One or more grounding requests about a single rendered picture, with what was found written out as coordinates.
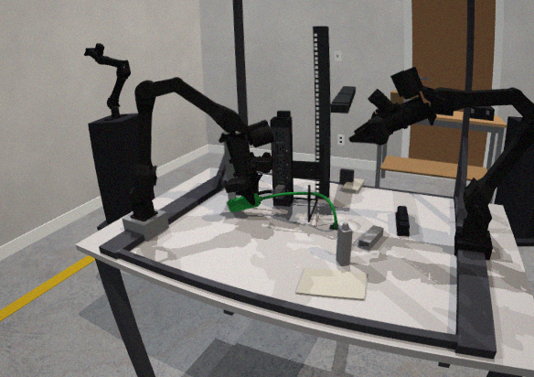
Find green power plug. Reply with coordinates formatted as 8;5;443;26
227;193;262;213

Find beige flat rectangular pad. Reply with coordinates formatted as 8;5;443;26
296;267;367;300

